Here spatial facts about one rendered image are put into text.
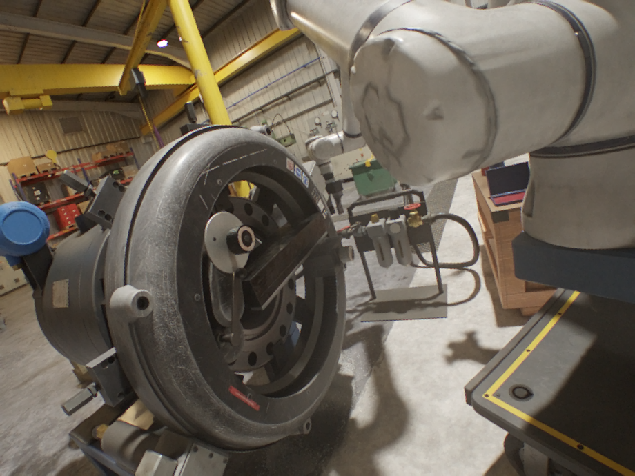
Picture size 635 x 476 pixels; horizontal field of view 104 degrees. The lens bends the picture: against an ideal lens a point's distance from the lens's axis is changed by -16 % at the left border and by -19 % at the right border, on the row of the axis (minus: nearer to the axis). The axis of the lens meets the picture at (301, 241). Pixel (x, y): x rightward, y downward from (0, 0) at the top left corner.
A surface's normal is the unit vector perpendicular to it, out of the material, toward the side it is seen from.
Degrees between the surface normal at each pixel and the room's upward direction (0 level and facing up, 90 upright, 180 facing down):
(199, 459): 90
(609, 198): 68
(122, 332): 73
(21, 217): 90
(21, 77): 90
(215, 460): 90
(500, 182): 77
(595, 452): 0
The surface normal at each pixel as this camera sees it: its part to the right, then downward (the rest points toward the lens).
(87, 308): -0.49, 0.05
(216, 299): 0.25, -0.11
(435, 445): -0.32, -0.91
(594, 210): -0.79, 0.04
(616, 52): 0.08, 0.22
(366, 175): -0.36, 0.37
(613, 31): -0.02, 0.04
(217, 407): 0.79, -0.06
